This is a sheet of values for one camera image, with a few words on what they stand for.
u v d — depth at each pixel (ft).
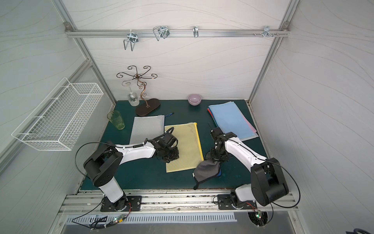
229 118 3.66
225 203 2.40
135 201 2.44
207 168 2.70
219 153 2.35
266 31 2.51
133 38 2.57
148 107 3.77
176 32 2.57
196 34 2.57
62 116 2.31
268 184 1.38
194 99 3.90
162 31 2.53
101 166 1.51
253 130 3.40
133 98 3.06
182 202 2.47
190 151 3.04
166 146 2.33
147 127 3.42
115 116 3.10
